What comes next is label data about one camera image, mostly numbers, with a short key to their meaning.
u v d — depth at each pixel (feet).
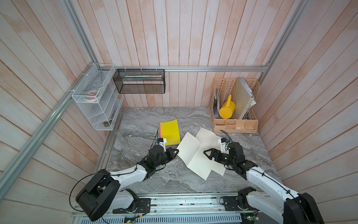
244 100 2.96
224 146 2.47
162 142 2.58
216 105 3.20
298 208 1.41
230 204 2.40
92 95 2.37
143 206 2.39
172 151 2.45
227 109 3.16
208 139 3.28
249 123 3.39
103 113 2.54
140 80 3.44
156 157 2.16
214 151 2.45
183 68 3.21
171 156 2.41
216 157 2.41
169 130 3.45
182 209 2.40
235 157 2.13
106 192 1.37
